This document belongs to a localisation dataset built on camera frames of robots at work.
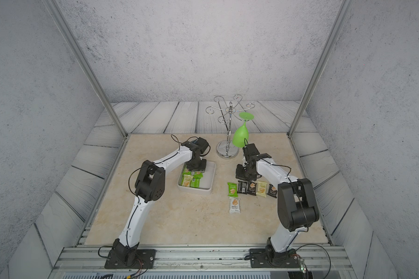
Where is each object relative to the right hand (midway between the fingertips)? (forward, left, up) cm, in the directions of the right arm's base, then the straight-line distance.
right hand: (240, 176), depth 91 cm
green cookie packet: (-4, +4, -7) cm, 9 cm away
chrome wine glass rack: (+23, +6, -6) cm, 25 cm away
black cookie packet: (-3, -2, -6) cm, 7 cm away
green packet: (+4, +23, -6) cm, 24 cm away
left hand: (+7, +19, -6) cm, 22 cm away
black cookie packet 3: (-6, -17, -7) cm, 19 cm away
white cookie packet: (-13, +3, -6) cm, 15 cm away
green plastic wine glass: (+14, -1, +18) cm, 22 cm away
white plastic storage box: (-1, +18, -6) cm, 19 cm away
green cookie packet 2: (+5, +29, -4) cm, 30 cm away
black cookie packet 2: (-3, -7, -6) cm, 10 cm away
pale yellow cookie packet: (-4, -12, -7) cm, 14 cm away
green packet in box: (-1, +24, -6) cm, 25 cm away
